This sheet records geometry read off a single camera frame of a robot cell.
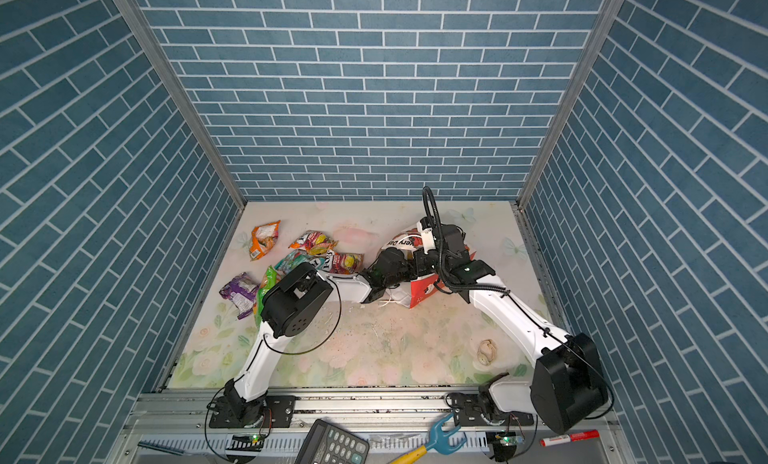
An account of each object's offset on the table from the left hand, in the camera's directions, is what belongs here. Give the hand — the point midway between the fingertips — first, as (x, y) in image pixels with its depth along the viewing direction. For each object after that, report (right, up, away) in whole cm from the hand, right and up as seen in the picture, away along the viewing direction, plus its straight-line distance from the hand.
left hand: (426, 265), depth 97 cm
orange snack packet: (-57, +9, +7) cm, 58 cm away
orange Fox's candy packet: (-39, +7, +7) cm, 40 cm away
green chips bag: (-45, -2, -17) cm, 48 cm away
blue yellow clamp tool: (+1, -37, -29) cm, 47 cm away
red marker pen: (+32, -37, -28) cm, 56 cm away
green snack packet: (-44, +2, +2) cm, 44 cm away
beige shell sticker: (+16, -23, -13) cm, 31 cm away
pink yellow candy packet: (-25, 0, -2) cm, 25 cm away
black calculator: (-25, -37, -29) cm, 54 cm away
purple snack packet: (-56, -7, -8) cm, 57 cm away
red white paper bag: (-3, -5, -13) cm, 14 cm away
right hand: (-5, +6, -14) cm, 16 cm away
